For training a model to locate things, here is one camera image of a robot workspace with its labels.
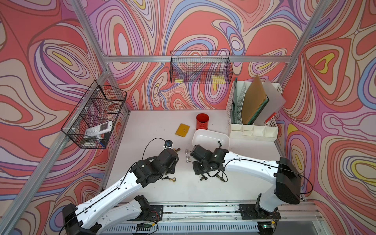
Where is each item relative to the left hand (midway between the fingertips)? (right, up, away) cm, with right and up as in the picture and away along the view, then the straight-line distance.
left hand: (173, 161), depth 74 cm
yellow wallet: (+3, +14, +33) cm, 36 cm away
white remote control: (-35, +17, -6) cm, 39 cm away
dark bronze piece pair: (-5, -12, +10) cm, 17 cm away
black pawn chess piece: (+30, +5, +24) cm, 39 cm away
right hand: (+13, -8, +4) cm, 16 cm away
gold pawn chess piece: (-1, -13, +9) cm, 15 cm away
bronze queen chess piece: (+27, -13, +10) cm, 31 cm away
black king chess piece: (+17, -12, +10) cm, 23 cm away
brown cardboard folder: (+54, +36, +28) cm, 71 cm away
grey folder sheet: (+60, +31, +12) cm, 69 cm away
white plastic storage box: (+22, +8, +27) cm, 36 cm away
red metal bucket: (+17, +21, +25) cm, 37 cm away
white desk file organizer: (+64, +13, +27) cm, 71 cm away
